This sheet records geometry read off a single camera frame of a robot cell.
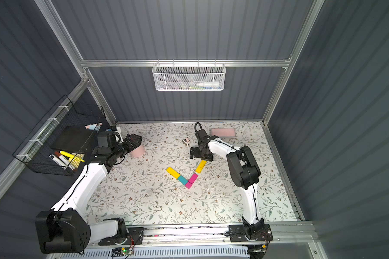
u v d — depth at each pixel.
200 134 0.82
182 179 0.91
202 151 0.85
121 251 0.71
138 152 1.01
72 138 0.73
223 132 1.12
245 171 0.56
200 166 0.96
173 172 0.94
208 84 0.87
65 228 0.40
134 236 0.73
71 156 0.69
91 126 0.83
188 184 0.89
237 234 0.73
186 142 1.05
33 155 0.61
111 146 0.63
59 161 0.67
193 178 0.93
